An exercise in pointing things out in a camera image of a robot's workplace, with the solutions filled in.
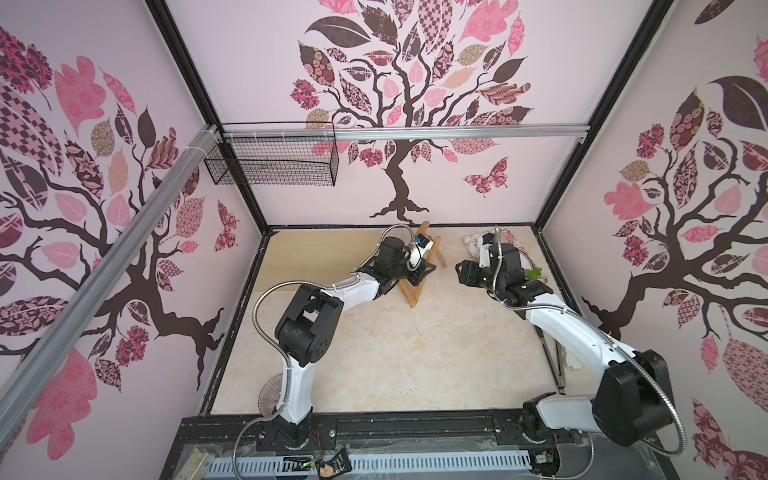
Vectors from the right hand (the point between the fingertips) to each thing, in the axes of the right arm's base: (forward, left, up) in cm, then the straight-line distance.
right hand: (465, 263), depth 85 cm
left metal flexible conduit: (-37, +55, -17) cm, 69 cm away
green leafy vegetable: (+7, -28, -16) cm, 33 cm away
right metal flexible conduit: (-15, -44, -18) cm, 50 cm away
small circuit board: (-46, +35, -16) cm, 60 cm away
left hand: (+4, +9, -6) cm, 11 cm away
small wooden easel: (0, +15, -13) cm, 20 cm away
